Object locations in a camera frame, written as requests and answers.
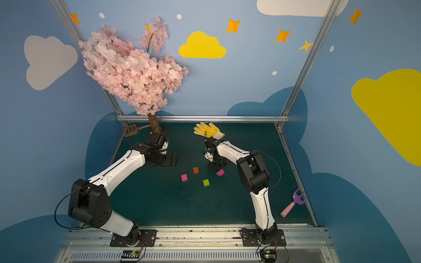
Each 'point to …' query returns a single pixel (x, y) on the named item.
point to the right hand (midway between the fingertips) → (219, 167)
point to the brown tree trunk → (154, 123)
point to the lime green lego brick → (206, 182)
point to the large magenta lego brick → (184, 177)
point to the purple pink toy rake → (299, 198)
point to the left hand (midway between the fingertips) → (169, 159)
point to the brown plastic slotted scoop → (133, 129)
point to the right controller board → (268, 256)
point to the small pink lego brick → (221, 172)
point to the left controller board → (131, 254)
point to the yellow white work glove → (208, 131)
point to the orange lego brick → (195, 170)
